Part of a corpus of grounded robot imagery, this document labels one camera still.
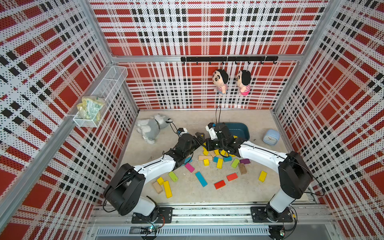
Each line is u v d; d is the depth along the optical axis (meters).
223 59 0.89
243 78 0.94
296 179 0.45
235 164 0.91
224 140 0.66
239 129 1.08
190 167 0.91
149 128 0.97
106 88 0.82
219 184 0.84
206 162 0.91
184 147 0.65
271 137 0.96
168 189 0.82
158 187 0.82
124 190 0.43
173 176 0.86
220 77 0.91
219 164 0.91
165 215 0.74
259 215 0.73
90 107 0.63
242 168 0.88
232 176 0.86
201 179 0.87
